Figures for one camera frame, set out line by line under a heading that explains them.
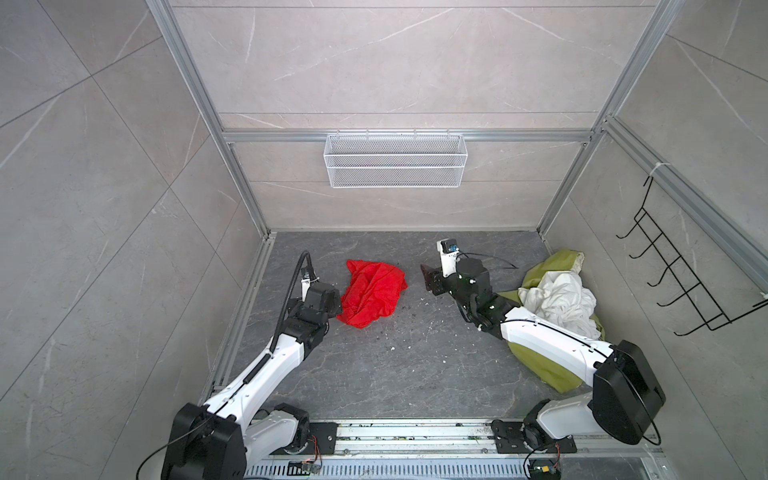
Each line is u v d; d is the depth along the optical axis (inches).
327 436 28.7
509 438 28.6
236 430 16.2
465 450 28.7
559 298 33.3
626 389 17.1
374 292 36.6
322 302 24.7
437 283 28.7
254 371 18.5
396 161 39.6
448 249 27.1
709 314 23.3
